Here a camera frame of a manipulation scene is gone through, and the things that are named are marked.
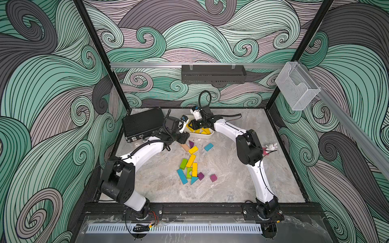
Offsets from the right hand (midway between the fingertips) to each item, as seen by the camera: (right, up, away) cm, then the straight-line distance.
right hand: (189, 124), depth 100 cm
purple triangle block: (+1, -13, -3) cm, 13 cm away
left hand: (-2, -3, -13) cm, 13 cm away
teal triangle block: (+3, -30, -17) cm, 35 cm away
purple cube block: (+7, -29, -17) cm, 34 cm away
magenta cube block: (+14, -30, -17) cm, 37 cm away
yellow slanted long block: (+3, -16, -4) cm, 17 cm away
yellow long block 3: (+4, -26, -13) cm, 30 cm away
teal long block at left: (-3, -29, -15) cm, 33 cm away
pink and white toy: (+50, -13, -11) cm, 52 cm away
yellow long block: (+12, -5, +3) cm, 13 cm away
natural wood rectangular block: (-2, -15, -3) cm, 15 cm away
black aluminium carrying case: (-33, 0, +7) cm, 34 cm away
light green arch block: (0, -26, -15) cm, 30 cm away
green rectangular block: (-3, -23, -11) cm, 26 cm away
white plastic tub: (+6, -7, -2) cm, 10 cm away
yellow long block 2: (+1, -22, -9) cm, 24 cm away
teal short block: (+13, -15, -2) cm, 20 cm away
